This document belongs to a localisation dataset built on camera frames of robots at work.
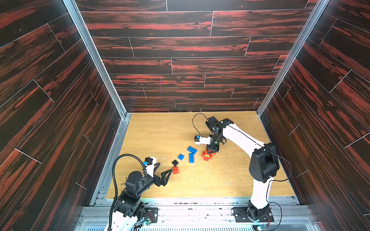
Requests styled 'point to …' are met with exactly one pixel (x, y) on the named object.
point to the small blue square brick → (180, 157)
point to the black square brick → (175, 162)
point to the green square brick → (208, 156)
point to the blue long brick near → (191, 158)
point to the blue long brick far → (191, 149)
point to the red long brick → (205, 153)
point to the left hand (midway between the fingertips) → (166, 168)
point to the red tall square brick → (176, 170)
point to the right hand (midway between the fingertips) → (212, 147)
